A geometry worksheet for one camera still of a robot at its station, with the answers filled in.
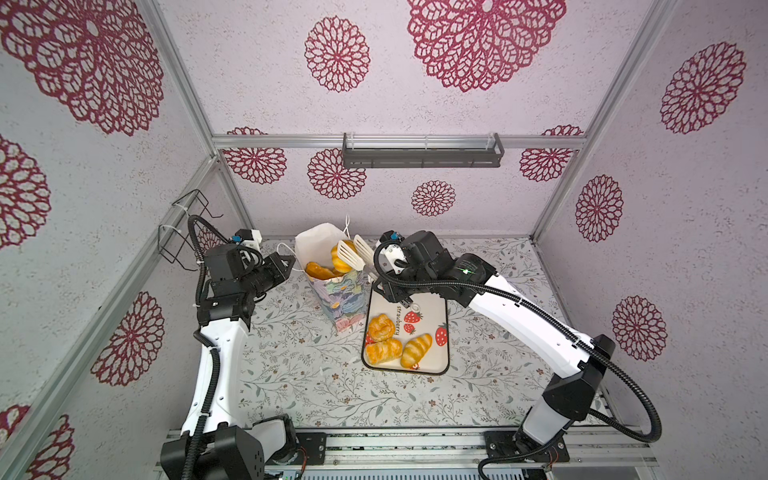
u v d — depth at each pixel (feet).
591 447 2.49
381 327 2.97
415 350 2.87
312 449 2.41
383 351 2.82
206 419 1.29
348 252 2.35
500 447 2.36
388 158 2.89
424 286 1.67
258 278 2.03
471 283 1.55
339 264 2.44
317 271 3.04
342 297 2.72
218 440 1.26
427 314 3.19
